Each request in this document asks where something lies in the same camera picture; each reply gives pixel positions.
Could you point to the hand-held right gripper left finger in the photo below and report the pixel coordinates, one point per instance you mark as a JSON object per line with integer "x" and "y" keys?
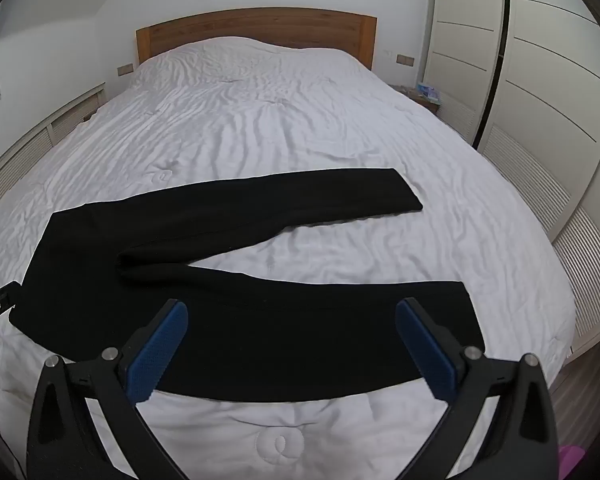
{"x": 155, "y": 355}

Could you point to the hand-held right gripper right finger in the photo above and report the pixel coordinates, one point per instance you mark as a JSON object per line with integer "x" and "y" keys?
{"x": 425, "y": 355}

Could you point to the black pants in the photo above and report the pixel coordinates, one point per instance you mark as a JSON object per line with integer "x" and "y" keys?
{"x": 230, "y": 210}

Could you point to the white slatted radiator cover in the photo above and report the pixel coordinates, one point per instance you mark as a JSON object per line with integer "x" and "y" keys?
{"x": 25, "y": 150}

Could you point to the pink object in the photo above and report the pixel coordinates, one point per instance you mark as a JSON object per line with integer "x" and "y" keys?
{"x": 572, "y": 465}

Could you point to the wooden nightstand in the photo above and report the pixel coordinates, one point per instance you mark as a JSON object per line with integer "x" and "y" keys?
{"x": 430, "y": 107}

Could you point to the blue box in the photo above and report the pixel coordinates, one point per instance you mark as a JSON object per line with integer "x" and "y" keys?
{"x": 427, "y": 91}

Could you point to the white quilted duvet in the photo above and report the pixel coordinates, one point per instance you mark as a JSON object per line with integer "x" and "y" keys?
{"x": 280, "y": 110}

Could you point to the cream wardrobe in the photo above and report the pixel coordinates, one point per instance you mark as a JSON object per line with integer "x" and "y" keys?
{"x": 545, "y": 60}

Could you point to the wooden headboard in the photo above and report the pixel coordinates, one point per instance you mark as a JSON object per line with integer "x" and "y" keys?
{"x": 255, "y": 22}

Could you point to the wall switch plate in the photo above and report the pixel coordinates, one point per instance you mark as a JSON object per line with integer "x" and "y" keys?
{"x": 404, "y": 59}
{"x": 125, "y": 69}

